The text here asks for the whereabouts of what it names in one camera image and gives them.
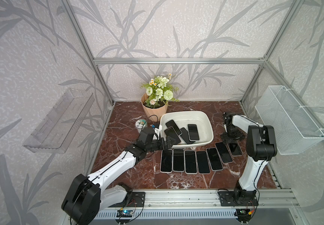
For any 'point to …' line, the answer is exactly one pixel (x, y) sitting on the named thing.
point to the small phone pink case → (235, 149)
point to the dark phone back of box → (172, 123)
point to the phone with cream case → (190, 165)
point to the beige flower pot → (154, 115)
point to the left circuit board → (124, 213)
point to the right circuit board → (244, 214)
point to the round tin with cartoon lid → (141, 123)
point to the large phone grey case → (214, 159)
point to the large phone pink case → (171, 132)
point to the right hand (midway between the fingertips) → (232, 140)
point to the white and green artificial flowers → (158, 88)
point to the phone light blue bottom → (185, 136)
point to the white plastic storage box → (181, 119)
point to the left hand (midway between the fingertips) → (170, 142)
